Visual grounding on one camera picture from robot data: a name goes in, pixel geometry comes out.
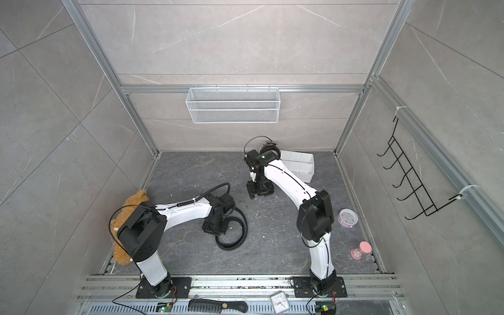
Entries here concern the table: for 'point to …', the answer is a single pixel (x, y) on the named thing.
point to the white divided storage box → (301, 164)
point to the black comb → (210, 305)
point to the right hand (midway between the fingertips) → (259, 196)
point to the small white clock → (280, 302)
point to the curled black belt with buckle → (226, 248)
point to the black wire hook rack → (409, 179)
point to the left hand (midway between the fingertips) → (224, 231)
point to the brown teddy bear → (121, 254)
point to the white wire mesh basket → (233, 105)
